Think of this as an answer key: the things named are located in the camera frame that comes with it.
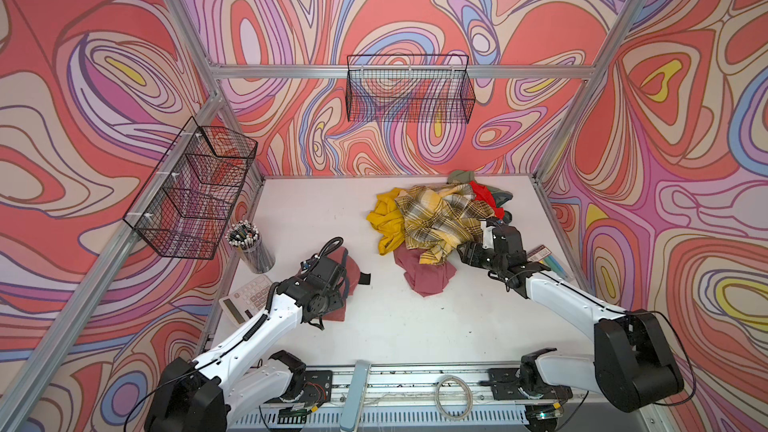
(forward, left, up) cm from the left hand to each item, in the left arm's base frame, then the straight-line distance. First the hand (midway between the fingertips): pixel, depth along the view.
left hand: (334, 300), depth 83 cm
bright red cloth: (+37, -49, +3) cm, 62 cm away
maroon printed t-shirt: (+5, -4, 0) cm, 6 cm away
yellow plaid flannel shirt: (+22, -31, +9) cm, 39 cm away
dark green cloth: (+38, -57, 0) cm, 69 cm away
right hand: (+13, -40, +3) cm, 42 cm away
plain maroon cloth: (+7, -26, -2) cm, 27 cm away
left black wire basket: (+20, +39, +20) cm, 48 cm away
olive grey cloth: (+52, -45, -2) cm, 68 cm away
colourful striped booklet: (+16, -66, -3) cm, 68 cm away
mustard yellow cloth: (+27, -16, +1) cm, 31 cm away
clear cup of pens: (+14, +25, +12) cm, 31 cm away
